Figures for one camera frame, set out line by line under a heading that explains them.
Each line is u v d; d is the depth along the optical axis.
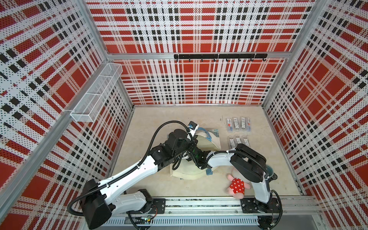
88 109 0.91
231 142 0.96
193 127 0.62
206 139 0.71
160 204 0.73
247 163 0.50
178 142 0.53
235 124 1.07
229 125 1.07
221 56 0.88
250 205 0.74
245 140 0.98
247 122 1.07
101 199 0.39
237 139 0.98
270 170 0.80
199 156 0.72
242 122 1.08
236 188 0.75
